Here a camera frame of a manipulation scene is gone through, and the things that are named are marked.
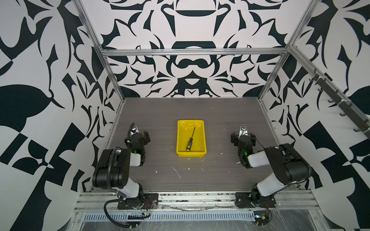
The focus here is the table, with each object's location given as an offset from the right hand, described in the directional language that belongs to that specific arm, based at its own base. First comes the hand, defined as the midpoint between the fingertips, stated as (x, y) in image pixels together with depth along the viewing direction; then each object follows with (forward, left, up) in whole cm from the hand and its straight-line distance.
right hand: (244, 131), depth 93 cm
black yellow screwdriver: (-7, +35, -3) cm, 36 cm away
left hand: (0, +69, +2) cm, 69 cm away
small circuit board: (-44, +1, -8) cm, 45 cm away
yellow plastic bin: (+8, +38, -9) cm, 40 cm away
